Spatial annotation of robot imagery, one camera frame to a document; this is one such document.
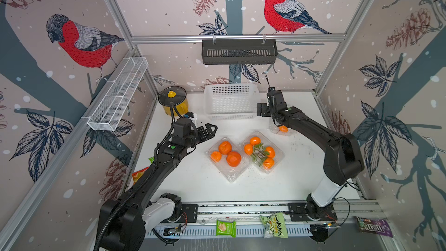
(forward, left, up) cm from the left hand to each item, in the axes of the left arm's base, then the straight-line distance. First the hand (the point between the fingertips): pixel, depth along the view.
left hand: (214, 127), depth 80 cm
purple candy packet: (-37, -68, -17) cm, 79 cm away
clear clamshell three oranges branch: (+10, -34, -18) cm, 40 cm away
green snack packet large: (-37, -26, -18) cm, 48 cm away
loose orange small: (-8, 0, -16) cm, 18 cm away
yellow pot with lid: (+28, +25, -7) cm, 38 cm away
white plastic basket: (+34, -9, -21) cm, 41 cm away
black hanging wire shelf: (+49, -13, +8) cm, 51 cm away
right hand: (+17, -28, -3) cm, 32 cm away
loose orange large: (-10, -9, -13) cm, 19 cm away
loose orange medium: (-4, -5, -14) cm, 15 cm away
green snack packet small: (-38, -6, -18) cm, 42 cm away
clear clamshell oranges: (-18, -8, -11) cm, 23 cm away
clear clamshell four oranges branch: (-5, -34, -20) cm, 40 cm away
